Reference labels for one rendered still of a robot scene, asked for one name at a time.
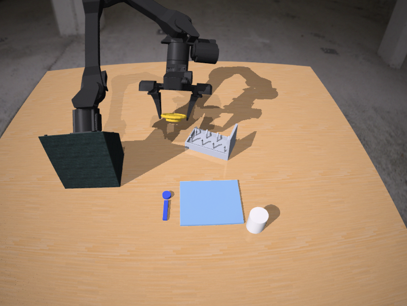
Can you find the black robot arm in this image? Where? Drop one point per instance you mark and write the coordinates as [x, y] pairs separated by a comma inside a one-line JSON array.
[[86, 116]]

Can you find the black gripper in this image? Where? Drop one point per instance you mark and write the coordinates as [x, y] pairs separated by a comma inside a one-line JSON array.
[[153, 87]]

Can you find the grey dish rack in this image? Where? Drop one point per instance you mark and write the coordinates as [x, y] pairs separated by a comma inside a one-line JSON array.
[[210, 143]]

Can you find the light blue rectangular mat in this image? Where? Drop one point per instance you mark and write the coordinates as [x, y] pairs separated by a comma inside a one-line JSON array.
[[210, 203]]

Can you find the yellow plate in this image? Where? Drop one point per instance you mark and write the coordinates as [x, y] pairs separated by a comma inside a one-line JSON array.
[[173, 117]]

